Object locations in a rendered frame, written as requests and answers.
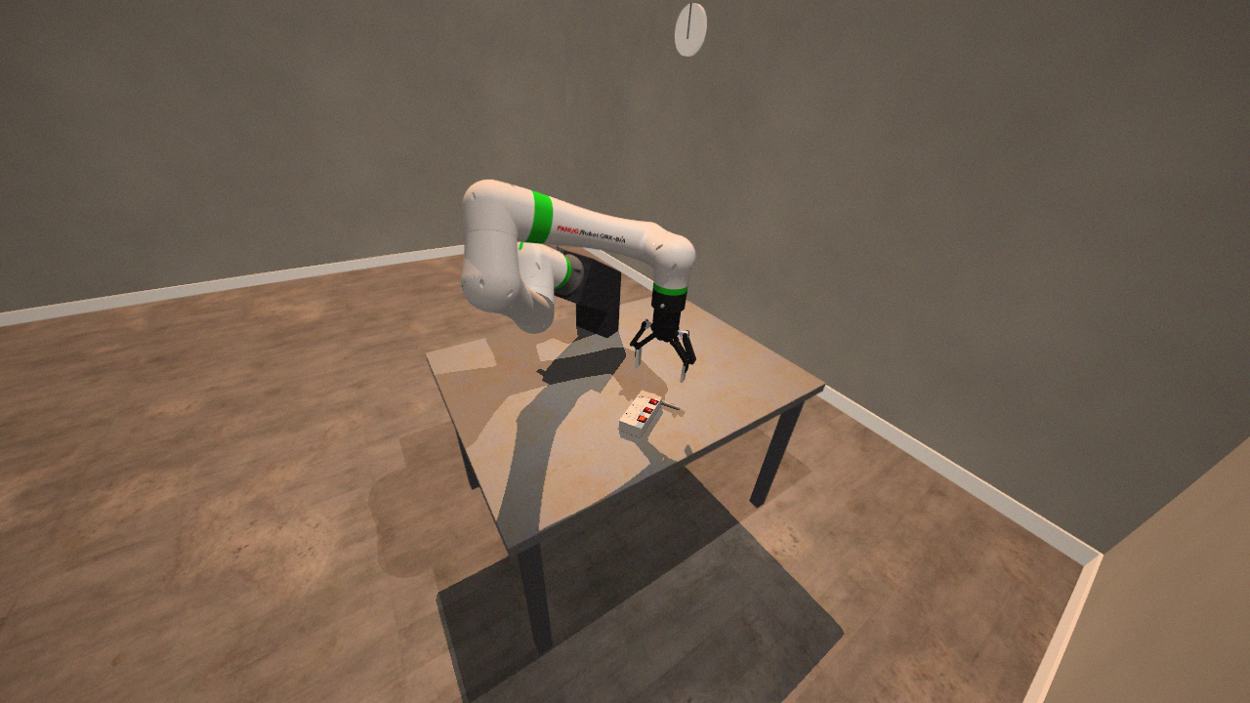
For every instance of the cream power strip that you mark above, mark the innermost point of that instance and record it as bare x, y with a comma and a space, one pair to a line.
640, 413

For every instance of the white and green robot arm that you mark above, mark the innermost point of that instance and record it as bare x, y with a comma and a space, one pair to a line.
498, 217

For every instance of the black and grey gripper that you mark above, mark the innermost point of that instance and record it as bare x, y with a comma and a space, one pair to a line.
669, 323

